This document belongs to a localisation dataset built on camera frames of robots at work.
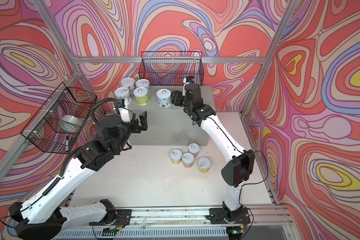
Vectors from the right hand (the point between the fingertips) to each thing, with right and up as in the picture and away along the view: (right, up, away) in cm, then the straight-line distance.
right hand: (177, 97), depth 78 cm
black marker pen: (-54, -25, -6) cm, 59 cm away
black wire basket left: (-57, -15, -9) cm, 59 cm away
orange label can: (+6, -36, +10) cm, 38 cm away
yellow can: (+16, -38, +8) cm, 42 cm away
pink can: (+10, -29, +15) cm, 35 cm away
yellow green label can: (-1, -34, +11) cm, 36 cm away
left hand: (-16, -9, -15) cm, 24 cm away
